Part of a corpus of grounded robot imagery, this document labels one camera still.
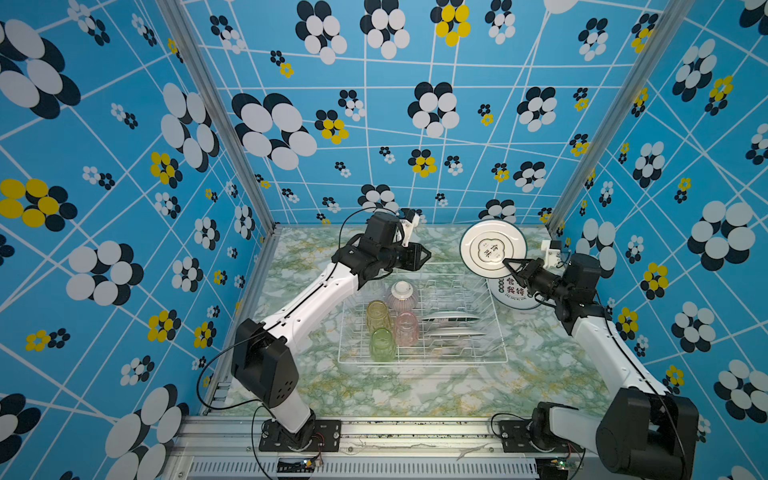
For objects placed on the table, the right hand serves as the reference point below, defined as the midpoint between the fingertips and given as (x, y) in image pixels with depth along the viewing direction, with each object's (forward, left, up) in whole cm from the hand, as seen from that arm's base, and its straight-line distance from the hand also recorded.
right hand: (505, 261), depth 80 cm
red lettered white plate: (+5, -8, -22) cm, 24 cm away
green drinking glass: (-18, +33, -13) cm, 40 cm away
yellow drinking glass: (-6, +35, -18) cm, 40 cm away
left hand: (0, +21, +4) cm, 21 cm away
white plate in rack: (-13, +13, -14) cm, 23 cm away
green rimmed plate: (-5, +12, -22) cm, 26 cm away
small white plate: (+5, +4, +1) cm, 7 cm away
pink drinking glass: (-14, +27, -14) cm, 33 cm away
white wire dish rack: (+7, +13, -23) cm, 28 cm away
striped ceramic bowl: (-2, +25, -18) cm, 31 cm away
